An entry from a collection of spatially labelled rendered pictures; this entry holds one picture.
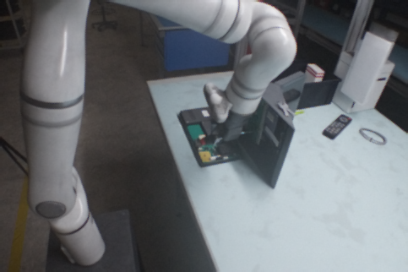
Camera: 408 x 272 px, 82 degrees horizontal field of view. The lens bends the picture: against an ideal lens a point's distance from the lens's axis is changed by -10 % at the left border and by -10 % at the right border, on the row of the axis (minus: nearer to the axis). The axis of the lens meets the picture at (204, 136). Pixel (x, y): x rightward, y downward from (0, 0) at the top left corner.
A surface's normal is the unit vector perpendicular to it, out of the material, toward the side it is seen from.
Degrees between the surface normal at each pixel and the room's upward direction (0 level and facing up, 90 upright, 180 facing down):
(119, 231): 0
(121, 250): 0
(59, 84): 69
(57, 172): 92
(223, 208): 0
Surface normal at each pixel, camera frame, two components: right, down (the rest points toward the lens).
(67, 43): 0.72, 0.14
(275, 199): 0.05, -0.77
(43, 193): 0.21, 0.56
